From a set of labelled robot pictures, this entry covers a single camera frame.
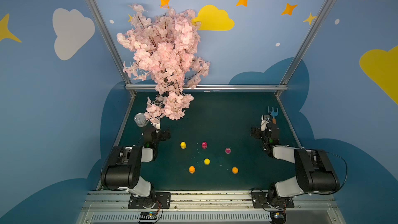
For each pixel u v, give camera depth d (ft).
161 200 2.46
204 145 3.02
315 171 1.49
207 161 2.86
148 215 2.39
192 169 2.73
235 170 2.76
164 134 2.77
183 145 2.99
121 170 1.47
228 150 2.97
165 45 2.26
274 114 3.53
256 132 2.84
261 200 2.46
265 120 2.73
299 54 3.19
